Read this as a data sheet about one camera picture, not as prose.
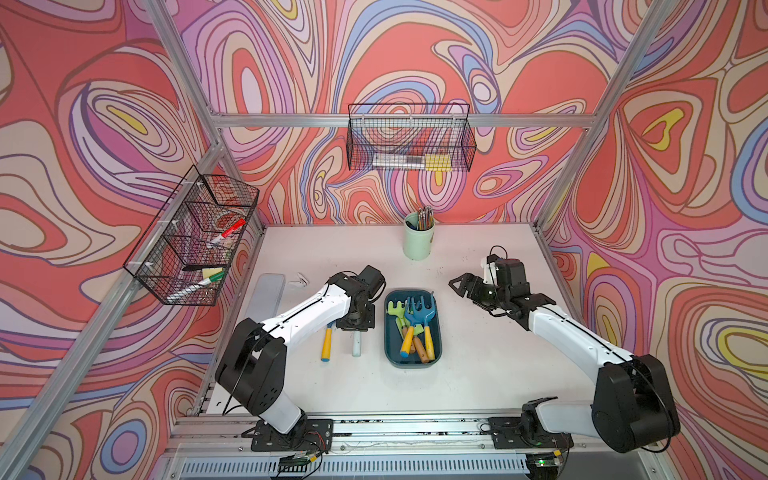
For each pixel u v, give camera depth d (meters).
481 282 0.77
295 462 0.70
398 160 0.82
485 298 0.74
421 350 0.83
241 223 0.75
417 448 0.72
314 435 0.73
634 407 0.41
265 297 0.99
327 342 0.88
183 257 0.73
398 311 0.93
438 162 0.91
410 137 0.85
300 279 1.02
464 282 0.78
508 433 0.74
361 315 0.71
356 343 0.81
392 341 0.88
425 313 0.89
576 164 1.00
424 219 1.01
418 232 0.98
